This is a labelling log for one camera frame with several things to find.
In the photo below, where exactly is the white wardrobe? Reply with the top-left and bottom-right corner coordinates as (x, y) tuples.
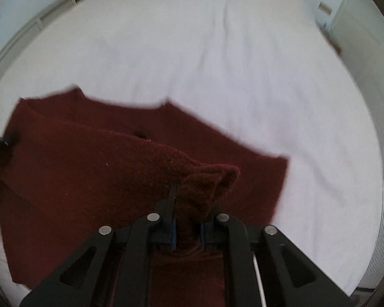
(326, 0), (384, 288)

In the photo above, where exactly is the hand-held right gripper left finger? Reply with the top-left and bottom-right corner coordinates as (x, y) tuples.
(19, 182), (180, 307)

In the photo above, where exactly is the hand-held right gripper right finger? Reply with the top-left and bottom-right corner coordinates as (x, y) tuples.
(200, 207), (356, 307)

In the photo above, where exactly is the dark red knitted sweater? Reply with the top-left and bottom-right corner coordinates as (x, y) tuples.
(0, 86), (290, 307)

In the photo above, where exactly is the white low louvred cabinet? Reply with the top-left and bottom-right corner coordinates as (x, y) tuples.
(0, 0), (97, 80)

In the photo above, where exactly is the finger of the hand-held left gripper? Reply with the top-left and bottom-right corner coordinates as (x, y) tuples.
(0, 130), (20, 159)

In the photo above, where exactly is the bed with white sheet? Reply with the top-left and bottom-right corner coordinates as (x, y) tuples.
(0, 0), (383, 298)

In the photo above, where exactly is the wooden nightstand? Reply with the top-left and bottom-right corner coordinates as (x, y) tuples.
(320, 29), (342, 56)

